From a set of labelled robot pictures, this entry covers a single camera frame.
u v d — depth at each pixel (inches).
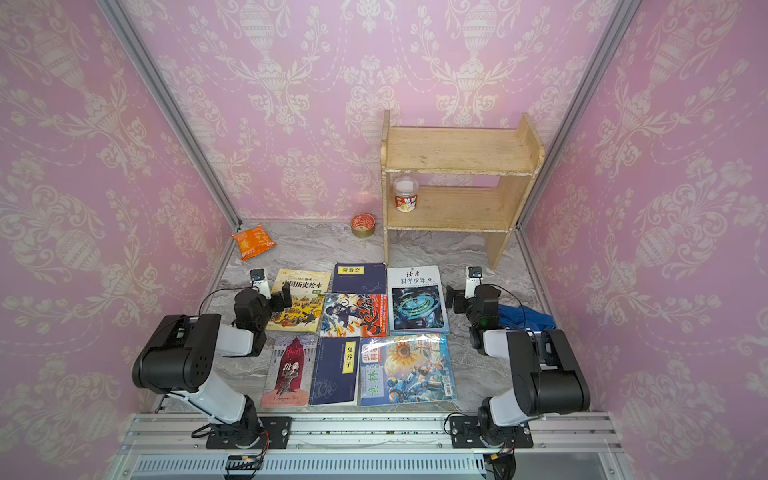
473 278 31.9
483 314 28.2
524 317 36.2
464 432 28.8
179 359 18.4
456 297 33.4
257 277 32.3
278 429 29.4
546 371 17.3
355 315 37.1
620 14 27.1
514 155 30.7
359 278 40.7
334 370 32.6
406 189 36.6
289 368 33.0
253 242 43.5
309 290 39.5
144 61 30.6
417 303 38.2
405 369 32.8
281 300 34.6
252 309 29.2
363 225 45.7
